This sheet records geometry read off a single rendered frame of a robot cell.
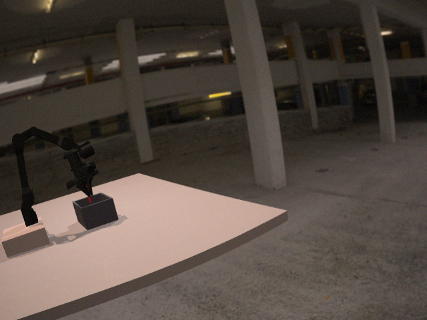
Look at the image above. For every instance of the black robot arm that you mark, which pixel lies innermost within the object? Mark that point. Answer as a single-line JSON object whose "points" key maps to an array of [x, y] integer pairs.
{"points": [[85, 150]]}

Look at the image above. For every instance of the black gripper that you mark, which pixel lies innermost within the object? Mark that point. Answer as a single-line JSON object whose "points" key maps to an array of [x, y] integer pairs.
{"points": [[82, 181]]}

